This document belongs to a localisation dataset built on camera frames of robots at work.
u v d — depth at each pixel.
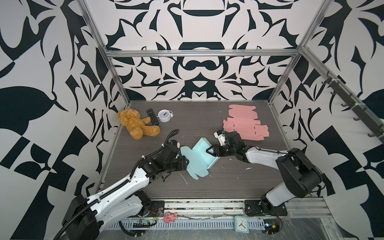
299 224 0.71
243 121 1.08
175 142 0.74
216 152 0.79
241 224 0.69
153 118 1.08
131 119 0.98
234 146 0.72
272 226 0.71
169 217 0.70
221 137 0.84
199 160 0.91
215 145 0.81
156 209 0.73
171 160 0.62
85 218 0.39
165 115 1.08
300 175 0.45
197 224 0.71
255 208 0.73
